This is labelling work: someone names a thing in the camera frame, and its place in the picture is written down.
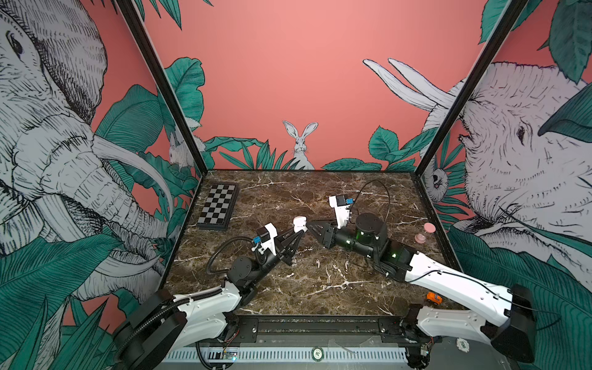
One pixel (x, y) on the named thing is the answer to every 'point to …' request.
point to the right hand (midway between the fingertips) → (306, 225)
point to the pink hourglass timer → (428, 227)
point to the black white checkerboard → (219, 206)
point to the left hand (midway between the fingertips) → (301, 229)
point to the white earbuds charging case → (299, 223)
